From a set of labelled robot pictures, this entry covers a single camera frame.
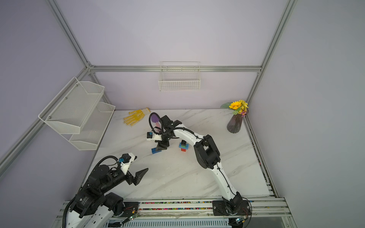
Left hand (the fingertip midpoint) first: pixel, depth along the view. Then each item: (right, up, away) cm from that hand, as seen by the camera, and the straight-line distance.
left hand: (140, 165), depth 71 cm
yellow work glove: (-18, +27, +44) cm, 55 cm away
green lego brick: (+21, +6, +20) cm, 30 cm away
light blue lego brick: (+24, +5, +21) cm, 32 cm away
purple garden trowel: (-3, +25, +47) cm, 53 cm away
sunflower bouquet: (+58, +31, +17) cm, 68 cm away
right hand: (+5, +7, +22) cm, 24 cm away
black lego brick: (+22, +9, +19) cm, 30 cm away
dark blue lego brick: (+1, +3, +23) cm, 23 cm away
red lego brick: (+21, +3, +24) cm, 32 cm away
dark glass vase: (+59, +20, +31) cm, 69 cm away
